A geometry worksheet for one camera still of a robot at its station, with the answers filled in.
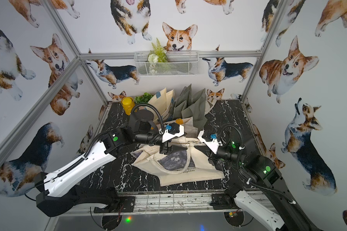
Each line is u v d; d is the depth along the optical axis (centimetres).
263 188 39
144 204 75
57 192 39
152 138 50
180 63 92
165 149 49
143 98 103
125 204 73
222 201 73
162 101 97
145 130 46
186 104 82
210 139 47
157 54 82
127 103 107
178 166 73
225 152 50
